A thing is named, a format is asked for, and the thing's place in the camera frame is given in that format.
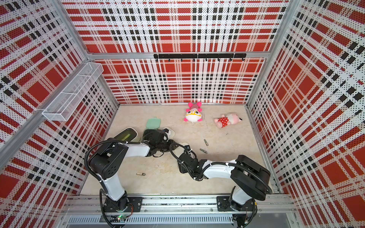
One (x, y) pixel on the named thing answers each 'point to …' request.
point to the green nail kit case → (152, 124)
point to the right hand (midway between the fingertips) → (187, 163)
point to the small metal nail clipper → (140, 174)
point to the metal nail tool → (206, 142)
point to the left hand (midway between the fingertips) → (179, 144)
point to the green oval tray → (129, 134)
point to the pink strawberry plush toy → (231, 118)
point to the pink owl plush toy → (194, 113)
